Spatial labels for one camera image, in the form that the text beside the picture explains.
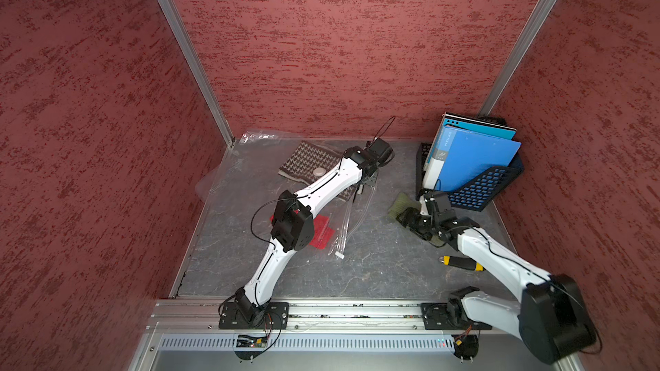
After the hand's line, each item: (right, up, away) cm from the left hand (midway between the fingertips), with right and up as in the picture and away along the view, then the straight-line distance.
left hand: (359, 179), depth 90 cm
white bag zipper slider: (-7, -24, -9) cm, 27 cm away
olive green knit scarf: (+18, -9, +5) cm, 21 cm away
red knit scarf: (-13, -19, -3) cm, 23 cm away
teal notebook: (+40, +19, -5) cm, 44 cm away
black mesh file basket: (+43, -5, -1) cm, 44 cm away
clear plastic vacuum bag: (-48, 0, +20) cm, 52 cm away
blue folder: (+34, +8, -4) cm, 35 cm away
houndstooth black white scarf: (-23, +9, +23) cm, 33 cm away
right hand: (+14, -16, -4) cm, 22 cm away
